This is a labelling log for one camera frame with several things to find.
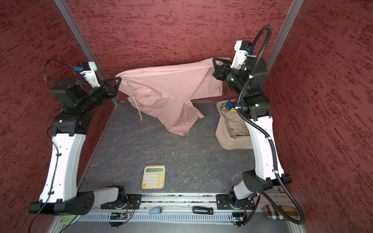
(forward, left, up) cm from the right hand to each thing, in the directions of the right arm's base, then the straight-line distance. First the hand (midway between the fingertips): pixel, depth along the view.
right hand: (212, 61), depth 54 cm
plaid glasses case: (-44, -30, -55) cm, 77 cm away
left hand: (-1, +38, -8) cm, 39 cm away
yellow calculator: (-25, +31, -55) cm, 68 cm away
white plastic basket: (+24, -13, -48) cm, 55 cm away
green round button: (-43, +71, -58) cm, 101 cm away
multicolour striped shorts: (+23, -22, -49) cm, 59 cm away
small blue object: (-41, +28, -56) cm, 75 cm away
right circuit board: (-45, -13, -59) cm, 76 cm away
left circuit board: (-43, +47, -60) cm, 87 cm away
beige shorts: (+4, -20, -55) cm, 59 cm away
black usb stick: (-42, +4, -56) cm, 70 cm away
